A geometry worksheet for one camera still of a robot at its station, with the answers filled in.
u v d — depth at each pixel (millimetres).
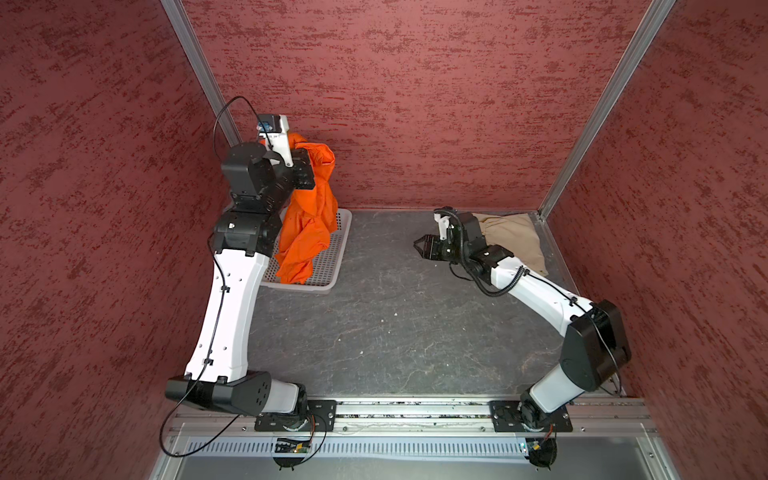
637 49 774
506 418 736
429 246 741
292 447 715
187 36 744
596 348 432
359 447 775
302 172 548
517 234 1089
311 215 684
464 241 643
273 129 487
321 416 743
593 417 761
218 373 377
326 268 899
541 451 707
